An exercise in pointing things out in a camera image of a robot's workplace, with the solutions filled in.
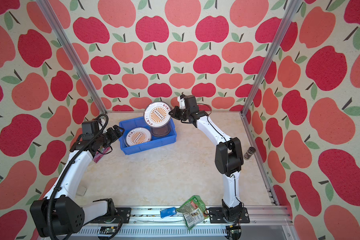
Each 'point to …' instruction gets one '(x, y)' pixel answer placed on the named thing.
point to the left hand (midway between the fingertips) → (122, 132)
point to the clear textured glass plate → (161, 131)
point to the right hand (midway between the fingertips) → (171, 111)
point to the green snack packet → (194, 211)
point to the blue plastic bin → (155, 142)
